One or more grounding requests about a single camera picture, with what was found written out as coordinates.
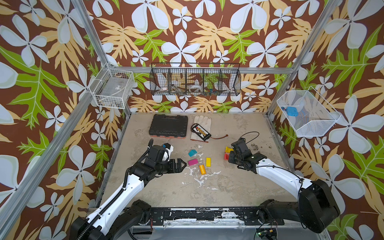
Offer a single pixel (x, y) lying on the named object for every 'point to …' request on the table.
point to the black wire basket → (195, 79)
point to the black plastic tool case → (169, 126)
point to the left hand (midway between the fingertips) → (179, 163)
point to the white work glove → (205, 123)
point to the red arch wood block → (226, 156)
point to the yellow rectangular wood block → (208, 162)
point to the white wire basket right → (310, 115)
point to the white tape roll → (195, 88)
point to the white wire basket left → (112, 87)
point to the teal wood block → (192, 152)
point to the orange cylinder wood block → (202, 169)
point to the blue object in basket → (290, 110)
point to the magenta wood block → (194, 161)
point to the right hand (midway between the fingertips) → (230, 155)
